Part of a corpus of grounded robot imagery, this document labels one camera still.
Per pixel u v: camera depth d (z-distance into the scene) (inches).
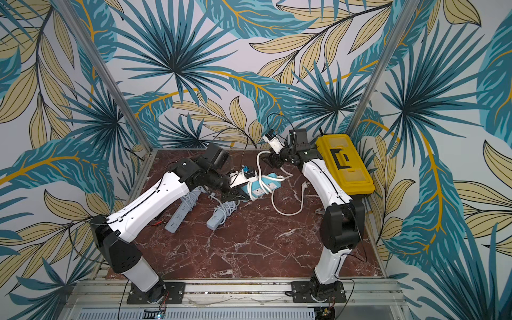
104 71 33.1
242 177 23.9
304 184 40.6
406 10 27.2
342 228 18.7
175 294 29.0
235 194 24.6
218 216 34.6
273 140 29.1
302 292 28.8
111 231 16.5
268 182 25.2
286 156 28.9
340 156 37.5
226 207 35.3
